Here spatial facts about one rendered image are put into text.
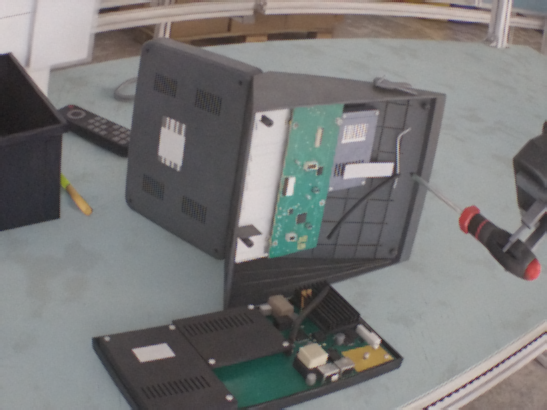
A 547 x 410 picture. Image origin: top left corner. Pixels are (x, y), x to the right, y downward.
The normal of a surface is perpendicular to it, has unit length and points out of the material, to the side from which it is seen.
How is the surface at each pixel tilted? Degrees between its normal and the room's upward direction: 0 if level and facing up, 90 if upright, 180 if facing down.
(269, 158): 90
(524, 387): 0
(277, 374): 0
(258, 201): 90
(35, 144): 90
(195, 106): 90
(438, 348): 0
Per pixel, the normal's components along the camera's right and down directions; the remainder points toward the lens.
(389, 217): 0.17, 0.50
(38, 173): 0.57, 0.47
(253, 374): 0.14, -0.86
